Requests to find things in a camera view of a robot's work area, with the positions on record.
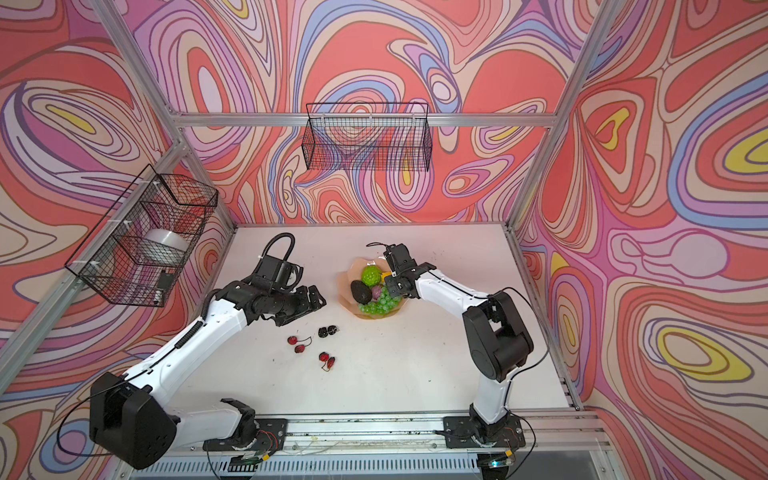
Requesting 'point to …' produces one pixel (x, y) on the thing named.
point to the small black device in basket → (164, 280)
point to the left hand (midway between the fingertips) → (320, 304)
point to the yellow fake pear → (385, 274)
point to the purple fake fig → (376, 291)
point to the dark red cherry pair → (329, 362)
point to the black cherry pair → (331, 330)
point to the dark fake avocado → (361, 292)
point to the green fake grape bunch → (384, 304)
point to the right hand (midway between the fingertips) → (402, 286)
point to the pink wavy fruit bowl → (354, 272)
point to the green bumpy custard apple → (371, 275)
